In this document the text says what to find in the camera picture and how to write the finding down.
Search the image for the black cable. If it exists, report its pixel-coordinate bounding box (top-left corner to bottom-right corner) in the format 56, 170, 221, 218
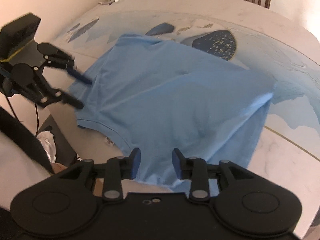
4, 94, 41, 136

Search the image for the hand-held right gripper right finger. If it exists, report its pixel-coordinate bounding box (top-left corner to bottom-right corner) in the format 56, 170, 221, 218
172, 148, 253, 202

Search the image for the white sequined garment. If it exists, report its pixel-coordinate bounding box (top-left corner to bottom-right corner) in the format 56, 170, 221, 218
36, 129, 57, 162

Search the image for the whale print tablecloth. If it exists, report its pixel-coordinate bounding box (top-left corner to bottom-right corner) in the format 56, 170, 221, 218
37, 0, 320, 240

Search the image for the light blue t-shirt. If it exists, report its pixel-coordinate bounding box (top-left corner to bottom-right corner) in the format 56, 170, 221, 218
67, 32, 277, 193

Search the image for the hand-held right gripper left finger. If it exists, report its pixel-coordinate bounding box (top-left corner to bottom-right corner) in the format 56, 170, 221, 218
59, 147, 141, 202

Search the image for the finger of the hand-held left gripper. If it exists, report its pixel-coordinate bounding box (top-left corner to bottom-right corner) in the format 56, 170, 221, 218
19, 69, 85, 109
37, 42, 93, 85

